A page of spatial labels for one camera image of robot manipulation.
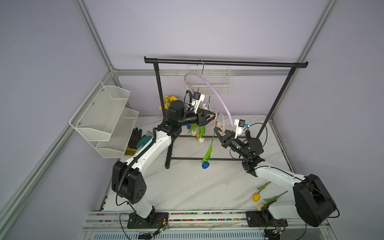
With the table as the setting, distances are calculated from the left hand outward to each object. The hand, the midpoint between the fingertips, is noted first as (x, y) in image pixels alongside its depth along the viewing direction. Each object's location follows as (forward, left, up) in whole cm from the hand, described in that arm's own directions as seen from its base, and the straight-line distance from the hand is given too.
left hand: (214, 115), depth 69 cm
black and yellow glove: (+3, +45, -22) cm, 51 cm away
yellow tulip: (-26, -24, -36) cm, 51 cm away
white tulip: (+4, +6, -22) cm, 23 cm away
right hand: (-4, 0, -7) cm, 8 cm away
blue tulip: (-14, +4, -21) cm, 26 cm away
